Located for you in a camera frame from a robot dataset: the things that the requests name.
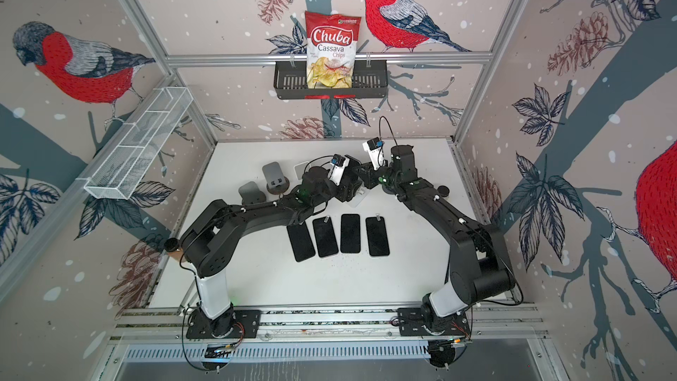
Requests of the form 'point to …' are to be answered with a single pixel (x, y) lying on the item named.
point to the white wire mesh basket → (122, 168)
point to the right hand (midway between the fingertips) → (354, 167)
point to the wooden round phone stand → (277, 183)
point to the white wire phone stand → (301, 168)
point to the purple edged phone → (325, 236)
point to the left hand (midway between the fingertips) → (358, 173)
